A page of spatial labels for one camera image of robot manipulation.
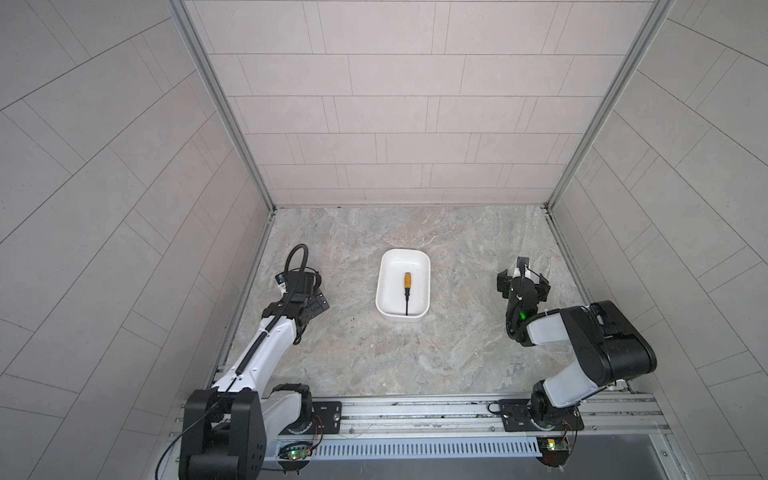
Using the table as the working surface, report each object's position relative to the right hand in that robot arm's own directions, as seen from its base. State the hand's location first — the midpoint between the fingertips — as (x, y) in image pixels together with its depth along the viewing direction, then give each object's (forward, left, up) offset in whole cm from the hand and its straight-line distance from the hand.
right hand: (520, 269), depth 93 cm
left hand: (-6, +64, 0) cm, 64 cm away
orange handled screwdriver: (-1, +36, -3) cm, 36 cm away
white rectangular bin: (-4, +41, -3) cm, 42 cm away
